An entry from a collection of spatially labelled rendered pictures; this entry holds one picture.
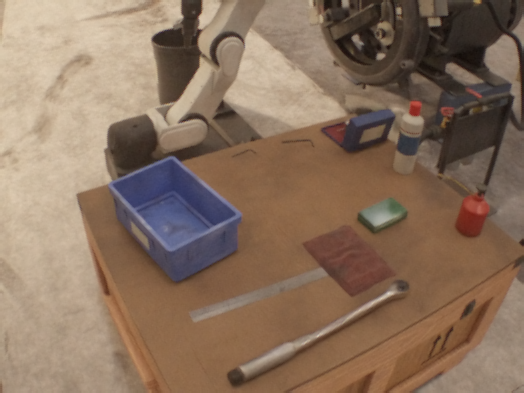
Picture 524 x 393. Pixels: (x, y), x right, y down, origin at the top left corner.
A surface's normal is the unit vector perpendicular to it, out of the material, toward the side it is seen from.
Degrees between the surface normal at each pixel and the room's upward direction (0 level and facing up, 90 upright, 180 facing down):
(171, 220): 0
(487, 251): 0
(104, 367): 0
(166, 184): 90
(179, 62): 93
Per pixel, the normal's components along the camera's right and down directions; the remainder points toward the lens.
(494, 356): 0.05, -0.79
